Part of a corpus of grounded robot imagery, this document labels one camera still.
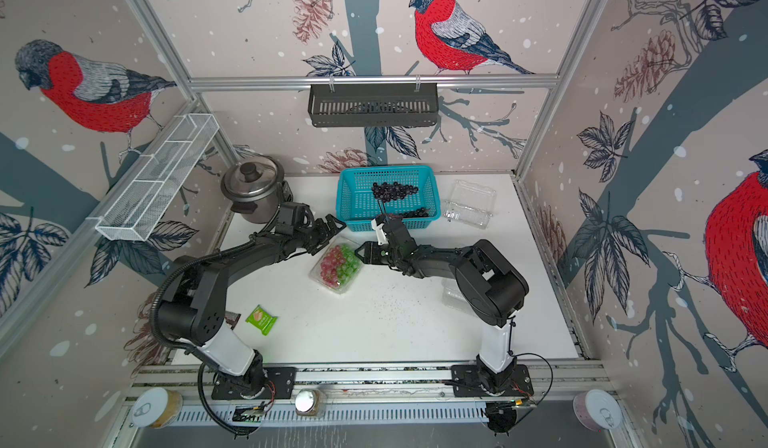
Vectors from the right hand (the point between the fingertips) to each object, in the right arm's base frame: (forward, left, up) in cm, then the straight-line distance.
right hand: (361, 250), depth 92 cm
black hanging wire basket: (+48, -1, +22) cm, 53 cm away
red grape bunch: (-5, +9, -1) cm, 11 cm away
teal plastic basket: (+23, +5, -6) cm, 25 cm away
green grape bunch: (-5, +3, -2) cm, 6 cm away
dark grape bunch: (+17, -18, -2) cm, 25 cm away
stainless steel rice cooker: (+20, +40, +7) cm, 45 cm away
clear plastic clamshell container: (-8, +14, -1) cm, 16 cm away
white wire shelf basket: (-2, +55, +24) cm, 60 cm away
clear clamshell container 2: (+25, -38, -6) cm, 46 cm away
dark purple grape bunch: (+27, -6, -2) cm, 28 cm away
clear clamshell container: (-11, -28, -7) cm, 31 cm away
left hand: (+6, +6, +5) cm, 9 cm away
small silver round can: (-40, +7, +4) cm, 41 cm away
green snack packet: (-21, +27, -5) cm, 35 cm away
